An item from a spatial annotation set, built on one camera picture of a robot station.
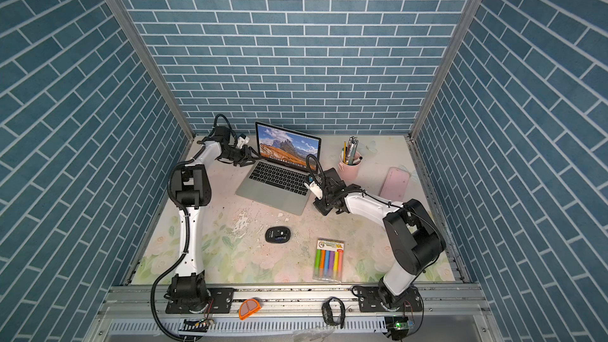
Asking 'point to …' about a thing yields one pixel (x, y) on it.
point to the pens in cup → (349, 150)
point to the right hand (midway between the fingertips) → (321, 200)
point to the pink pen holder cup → (348, 171)
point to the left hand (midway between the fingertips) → (262, 158)
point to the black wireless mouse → (277, 234)
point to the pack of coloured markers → (328, 260)
